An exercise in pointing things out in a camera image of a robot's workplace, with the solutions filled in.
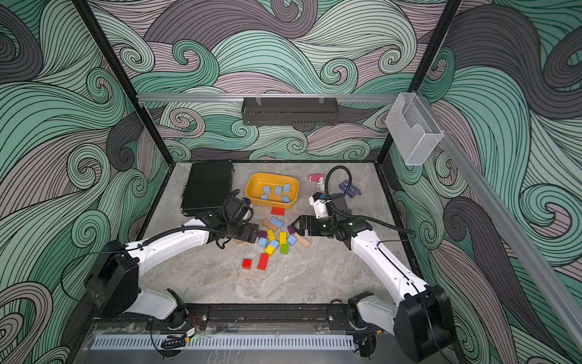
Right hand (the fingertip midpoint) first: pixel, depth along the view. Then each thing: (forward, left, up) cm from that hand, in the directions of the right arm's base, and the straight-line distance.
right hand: (300, 227), depth 80 cm
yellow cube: (-3, +12, -13) cm, 18 cm away
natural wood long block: (+1, -1, -13) cm, 13 cm away
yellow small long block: (+3, +12, -14) cm, 18 cm away
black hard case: (+28, +43, -11) cm, 52 cm away
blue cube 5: (-1, +15, -11) cm, 18 cm away
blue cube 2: (+28, +5, -12) cm, 31 cm away
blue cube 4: (+1, +3, -12) cm, 13 cm away
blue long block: (+22, +5, -13) cm, 26 cm away
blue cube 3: (+21, +16, -11) cm, 29 cm away
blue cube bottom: (+26, +9, -12) cm, 30 cm away
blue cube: (+27, +15, -13) cm, 33 cm away
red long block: (-7, +14, -15) cm, 22 cm away
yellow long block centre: (+2, +7, -14) cm, 15 cm away
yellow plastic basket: (+26, +12, -13) cm, 32 cm away
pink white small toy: (+33, -12, -12) cm, 37 cm away
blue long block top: (+9, +8, -14) cm, 19 cm away
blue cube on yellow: (-1, +10, -12) cm, 16 cm away
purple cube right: (+6, +3, -13) cm, 15 cm away
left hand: (+2, +19, -5) cm, 20 cm away
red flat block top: (+16, +9, -14) cm, 23 cm away
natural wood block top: (+8, +13, -13) cm, 20 cm away
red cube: (-9, +20, -12) cm, 25 cm away
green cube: (-2, +6, -15) cm, 16 cm away
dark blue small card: (+26, -27, -14) cm, 40 cm away
